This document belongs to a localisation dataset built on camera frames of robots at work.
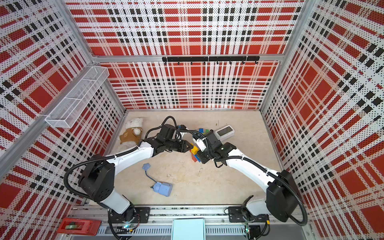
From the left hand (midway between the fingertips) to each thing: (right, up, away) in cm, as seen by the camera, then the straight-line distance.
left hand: (193, 146), depth 84 cm
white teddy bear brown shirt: (-41, +5, +11) cm, 43 cm away
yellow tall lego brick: (+1, -2, -1) cm, 2 cm away
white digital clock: (+21, +7, +17) cm, 28 cm away
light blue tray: (-1, -35, -18) cm, 39 cm away
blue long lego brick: (+3, -3, -14) cm, 15 cm away
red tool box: (-50, -34, -18) cm, 63 cm away
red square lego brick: (-1, -9, +11) cm, 14 cm away
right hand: (+6, -4, -3) cm, 7 cm away
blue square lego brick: (+5, +8, +23) cm, 25 cm away
